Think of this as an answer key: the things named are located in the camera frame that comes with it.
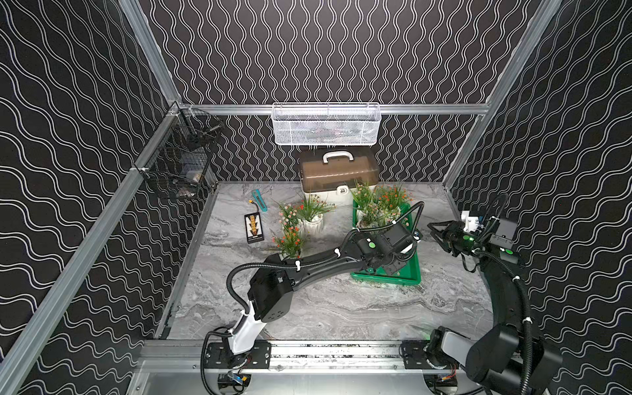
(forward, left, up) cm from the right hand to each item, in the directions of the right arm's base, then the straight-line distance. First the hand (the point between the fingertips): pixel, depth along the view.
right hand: (431, 226), depth 79 cm
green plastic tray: (-6, +2, -22) cm, 23 cm away
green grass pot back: (+15, +40, -13) cm, 45 cm away
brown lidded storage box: (+25, +31, +1) cm, 40 cm away
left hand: (-7, +11, -4) cm, 13 cm away
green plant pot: (+13, +16, -10) cm, 23 cm away
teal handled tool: (+28, +64, -20) cm, 72 cm away
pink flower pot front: (+21, +19, -7) cm, 29 cm away
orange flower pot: (+17, +6, -7) cm, 20 cm away
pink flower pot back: (+9, +48, -7) cm, 49 cm away
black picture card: (+13, +64, -19) cm, 68 cm away
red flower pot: (-3, +46, -8) cm, 47 cm away
